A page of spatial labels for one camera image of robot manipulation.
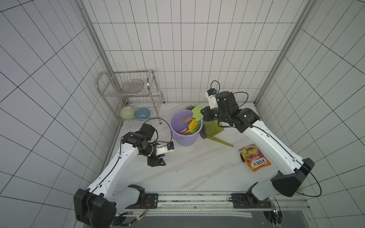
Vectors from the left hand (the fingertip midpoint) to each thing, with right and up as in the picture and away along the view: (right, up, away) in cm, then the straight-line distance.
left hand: (159, 160), depth 73 cm
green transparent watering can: (+32, +14, +28) cm, 45 cm away
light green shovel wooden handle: (+20, +24, +2) cm, 32 cm away
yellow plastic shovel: (+19, +17, +20) cm, 32 cm away
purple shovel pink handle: (+12, +13, +23) cm, 29 cm away
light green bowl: (-28, +25, +28) cm, 47 cm away
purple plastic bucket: (+8, +20, +14) cm, 26 cm away
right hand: (+19, +26, -2) cm, 32 cm away
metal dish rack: (-31, +40, +44) cm, 67 cm away
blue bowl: (-18, +25, +30) cm, 43 cm away
